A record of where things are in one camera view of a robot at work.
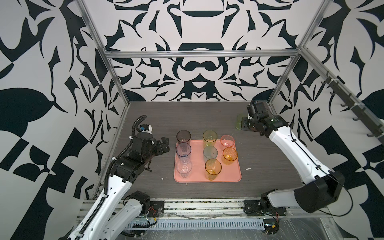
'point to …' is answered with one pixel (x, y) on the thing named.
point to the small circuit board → (271, 226)
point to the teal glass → (209, 152)
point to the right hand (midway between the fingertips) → (247, 121)
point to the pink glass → (228, 141)
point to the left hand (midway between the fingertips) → (160, 138)
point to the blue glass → (183, 149)
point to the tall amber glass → (213, 167)
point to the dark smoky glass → (183, 136)
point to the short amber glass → (229, 155)
